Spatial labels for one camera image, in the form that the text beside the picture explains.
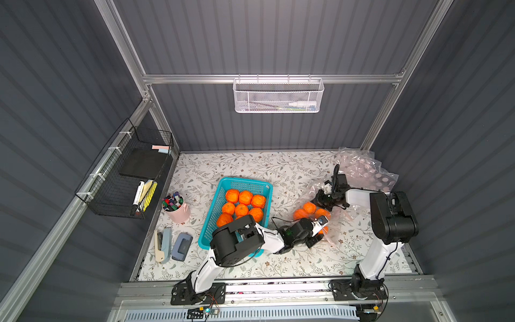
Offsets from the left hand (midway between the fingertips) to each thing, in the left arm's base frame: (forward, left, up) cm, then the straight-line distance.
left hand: (320, 228), depth 86 cm
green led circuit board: (-29, +49, -7) cm, 57 cm away
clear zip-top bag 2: (+31, -28, +2) cm, 42 cm away
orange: (+15, +40, +3) cm, 43 cm away
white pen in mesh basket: (+46, +6, +32) cm, 56 cm away
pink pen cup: (+7, +63, +9) cm, 64 cm away
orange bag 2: (+9, +35, +1) cm, 36 cm away
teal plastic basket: (+7, +46, +4) cm, 47 cm away
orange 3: (+6, +28, +2) cm, 29 cm away
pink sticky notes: (+25, +68, +24) cm, 76 cm away
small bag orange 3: (+7, -1, +2) cm, 7 cm away
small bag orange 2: (+9, +3, +1) cm, 10 cm away
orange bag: (+9, +41, +1) cm, 42 cm away
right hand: (+15, 0, -3) cm, 15 cm away
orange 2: (+14, +33, +3) cm, 36 cm away
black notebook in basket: (+17, +73, +24) cm, 78 cm away
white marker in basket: (+3, +69, +24) cm, 73 cm away
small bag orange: (+6, +9, +2) cm, 11 cm away
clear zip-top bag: (+7, -10, -1) cm, 12 cm away
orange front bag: (+13, +27, +2) cm, 30 cm away
